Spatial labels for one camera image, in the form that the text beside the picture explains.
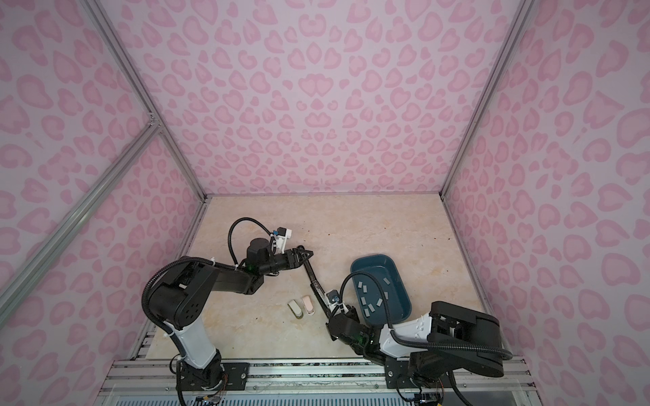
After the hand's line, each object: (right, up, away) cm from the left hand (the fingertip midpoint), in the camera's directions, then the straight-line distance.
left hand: (312, 252), depth 89 cm
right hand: (+6, -19, -5) cm, 20 cm away
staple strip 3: (+26, -16, +2) cm, 30 cm away
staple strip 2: (+17, -12, +3) cm, 21 cm away
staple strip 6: (+20, -19, -3) cm, 28 cm away
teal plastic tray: (+19, -16, 0) cm, 25 cm away
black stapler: (+2, -13, -2) cm, 14 cm away
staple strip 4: (+23, -17, -1) cm, 29 cm away
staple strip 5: (+18, -17, -1) cm, 24 cm away
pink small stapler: (-1, -17, -5) cm, 17 cm away
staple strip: (+19, -13, +2) cm, 23 cm away
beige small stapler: (-5, -18, -5) cm, 19 cm away
